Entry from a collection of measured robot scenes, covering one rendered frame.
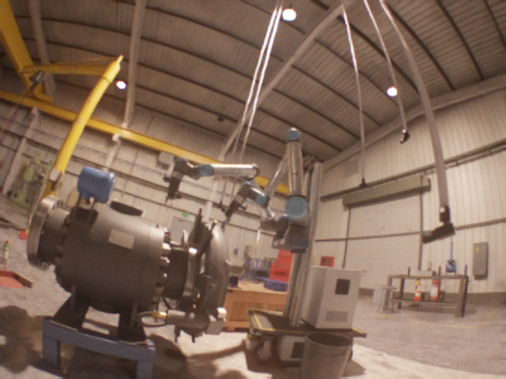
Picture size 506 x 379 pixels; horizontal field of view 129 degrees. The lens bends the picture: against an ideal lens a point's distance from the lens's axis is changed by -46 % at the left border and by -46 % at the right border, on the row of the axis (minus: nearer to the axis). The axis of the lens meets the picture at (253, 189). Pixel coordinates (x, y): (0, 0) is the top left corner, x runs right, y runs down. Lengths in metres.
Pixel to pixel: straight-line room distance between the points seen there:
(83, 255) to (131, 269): 0.25
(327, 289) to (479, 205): 7.78
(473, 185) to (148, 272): 9.23
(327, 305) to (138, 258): 1.36
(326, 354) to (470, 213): 8.11
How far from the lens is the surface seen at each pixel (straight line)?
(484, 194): 9.08
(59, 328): 1.21
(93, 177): 1.19
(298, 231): 1.67
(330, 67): 9.83
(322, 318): 1.84
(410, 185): 9.77
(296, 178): 1.63
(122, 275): 1.18
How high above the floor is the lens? 0.79
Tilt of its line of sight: 18 degrees up
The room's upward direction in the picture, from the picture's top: 12 degrees clockwise
